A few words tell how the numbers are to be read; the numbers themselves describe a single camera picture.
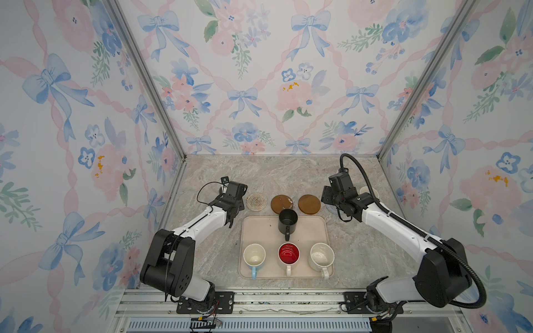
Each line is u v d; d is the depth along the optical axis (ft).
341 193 2.11
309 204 3.31
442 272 1.37
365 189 3.05
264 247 2.51
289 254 2.72
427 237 1.48
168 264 1.44
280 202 3.30
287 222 3.02
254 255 2.73
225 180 2.60
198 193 3.45
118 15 2.27
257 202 3.30
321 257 2.74
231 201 2.29
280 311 2.40
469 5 2.22
